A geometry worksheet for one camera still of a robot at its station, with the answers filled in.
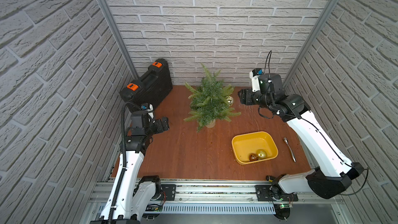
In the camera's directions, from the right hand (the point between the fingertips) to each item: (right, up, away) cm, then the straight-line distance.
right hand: (247, 91), depth 69 cm
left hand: (-42, -13, +7) cm, 44 cm away
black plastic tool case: (-52, +5, +22) cm, 57 cm away
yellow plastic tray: (+5, -31, +21) cm, 38 cm away
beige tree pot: (-15, -19, +25) cm, 35 cm away
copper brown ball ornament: (+7, -35, +12) cm, 38 cm away
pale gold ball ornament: (-7, -4, +6) cm, 10 cm away
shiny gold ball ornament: (+12, -33, +13) cm, 38 cm away
